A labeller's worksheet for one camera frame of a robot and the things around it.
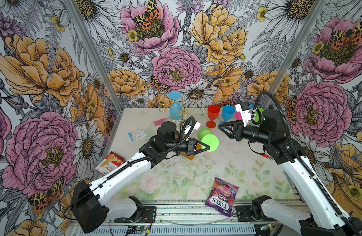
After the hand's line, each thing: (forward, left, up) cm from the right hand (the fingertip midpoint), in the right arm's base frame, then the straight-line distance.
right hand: (220, 129), depth 64 cm
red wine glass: (+30, -4, -21) cm, 37 cm away
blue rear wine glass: (+25, +20, -14) cm, 35 cm away
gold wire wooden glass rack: (+15, +16, -4) cm, 22 cm away
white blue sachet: (+24, +49, -34) cm, 65 cm away
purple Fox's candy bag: (-18, -3, -34) cm, 39 cm away
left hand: (-7, +6, -6) cm, 11 cm away
